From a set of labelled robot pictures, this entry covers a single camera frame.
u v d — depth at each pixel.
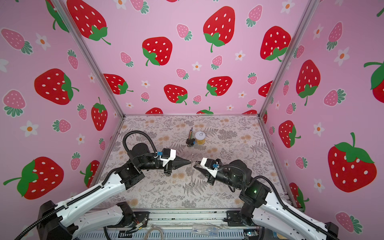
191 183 0.86
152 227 0.72
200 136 1.01
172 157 0.50
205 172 0.56
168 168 0.55
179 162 0.57
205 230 0.70
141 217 0.75
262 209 0.61
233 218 0.73
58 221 0.39
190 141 1.04
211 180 0.55
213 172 0.53
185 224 0.73
